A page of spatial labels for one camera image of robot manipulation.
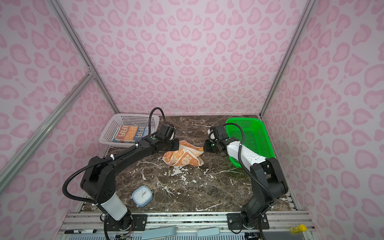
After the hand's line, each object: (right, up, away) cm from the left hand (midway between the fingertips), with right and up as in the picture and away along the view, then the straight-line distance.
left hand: (179, 142), depth 89 cm
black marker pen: (-41, -40, -18) cm, 60 cm away
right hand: (+14, -2, 0) cm, 15 cm away
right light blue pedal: (+16, -40, -19) cm, 47 cm away
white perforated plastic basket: (-49, +14, +18) cm, 54 cm away
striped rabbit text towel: (-35, +5, +15) cm, 39 cm away
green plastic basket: (+52, +2, +17) cm, 55 cm away
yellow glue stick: (+54, -35, -24) cm, 69 cm away
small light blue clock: (-19, -27, -10) cm, 34 cm away
